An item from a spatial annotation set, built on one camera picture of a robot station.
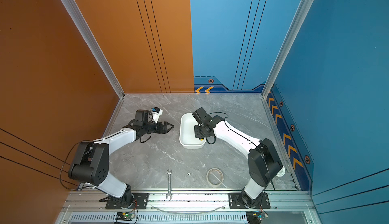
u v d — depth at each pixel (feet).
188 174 2.65
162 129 2.68
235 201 2.38
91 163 1.50
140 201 2.42
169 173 2.71
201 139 2.71
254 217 2.28
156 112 2.73
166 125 2.70
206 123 1.97
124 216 2.32
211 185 2.54
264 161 1.52
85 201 2.47
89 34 2.82
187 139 3.14
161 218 2.28
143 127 2.40
